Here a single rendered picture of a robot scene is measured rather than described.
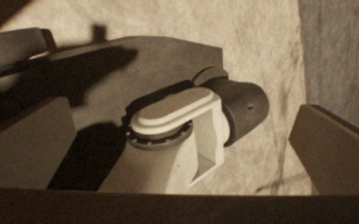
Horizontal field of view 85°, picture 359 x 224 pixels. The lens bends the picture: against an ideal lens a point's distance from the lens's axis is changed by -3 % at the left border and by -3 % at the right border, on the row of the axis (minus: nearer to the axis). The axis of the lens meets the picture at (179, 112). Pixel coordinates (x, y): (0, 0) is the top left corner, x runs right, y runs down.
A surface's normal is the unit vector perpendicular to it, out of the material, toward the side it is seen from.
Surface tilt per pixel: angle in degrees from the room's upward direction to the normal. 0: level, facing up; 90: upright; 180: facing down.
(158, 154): 90
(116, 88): 0
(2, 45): 18
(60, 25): 0
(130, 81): 0
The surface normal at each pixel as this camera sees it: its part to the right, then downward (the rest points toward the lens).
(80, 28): 0.60, 0.29
